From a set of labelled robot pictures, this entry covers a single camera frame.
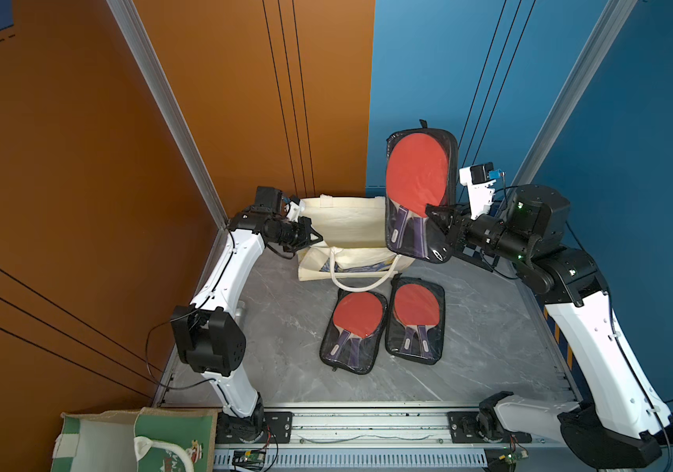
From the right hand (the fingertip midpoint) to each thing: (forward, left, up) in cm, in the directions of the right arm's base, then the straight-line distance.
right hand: (432, 207), depth 59 cm
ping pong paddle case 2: (-7, +16, -43) cm, 46 cm away
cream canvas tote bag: (+4, +16, -18) cm, 25 cm away
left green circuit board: (-38, +42, -49) cm, 75 cm away
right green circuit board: (-37, -22, -47) cm, 64 cm away
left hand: (+11, +24, -19) cm, 33 cm away
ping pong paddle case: (-2, -4, -45) cm, 45 cm away
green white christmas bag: (-37, +54, -21) cm, 69 cm away
